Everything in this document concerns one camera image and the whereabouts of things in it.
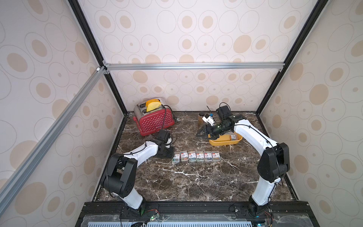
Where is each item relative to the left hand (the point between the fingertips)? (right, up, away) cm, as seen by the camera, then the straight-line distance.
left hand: (175, 153), depth 90 cm
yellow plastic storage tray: (+37, +9, +10) cm, 39 cm away
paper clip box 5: (+27, -2, +2) cm, 27 cm away
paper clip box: (+1, -3, +2) cm, 3 cm away
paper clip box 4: (+22, -2, +2) cm, 22 cm away
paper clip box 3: (+16, -2, +2) cm, 17 cm away
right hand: (+14, +10, -9) cm, 20 cm away
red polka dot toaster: (-15, +21, +8) cm, 27 cm away
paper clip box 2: (+6, -2, +2) cm, 7 cm away
